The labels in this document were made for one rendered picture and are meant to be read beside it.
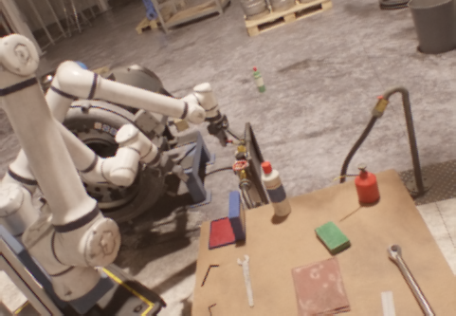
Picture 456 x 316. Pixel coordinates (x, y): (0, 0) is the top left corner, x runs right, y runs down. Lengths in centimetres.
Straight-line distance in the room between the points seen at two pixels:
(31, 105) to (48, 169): 19
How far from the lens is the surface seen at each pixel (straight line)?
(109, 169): 159
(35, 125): 128
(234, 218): 153
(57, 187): 132
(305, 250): 147
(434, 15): 369
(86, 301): 161
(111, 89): 186
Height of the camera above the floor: 148
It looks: 27 degrees down
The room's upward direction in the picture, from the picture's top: 23 degrees counter-clockwise
